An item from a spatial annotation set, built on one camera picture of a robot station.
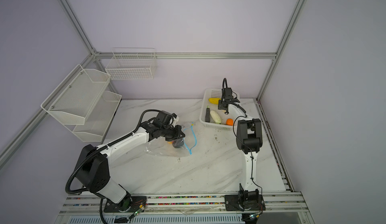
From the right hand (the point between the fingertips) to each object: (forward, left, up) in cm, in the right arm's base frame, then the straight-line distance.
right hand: (225, 103), depth 104 cm
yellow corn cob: (+8, +7, -6) cm, 12 cm away
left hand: (-30, +26, +4) cm, 40 cm away
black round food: (-30, +31, -3) cm, 43 cm away
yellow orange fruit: (-28, +36, -6) cm, 47 cm away
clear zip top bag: (-29, +43, -9) cm, 53 cm away
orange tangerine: (-12, -3, -7) cm, 14 cm away
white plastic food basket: (-7, +10, -7) cm, 14 cm away
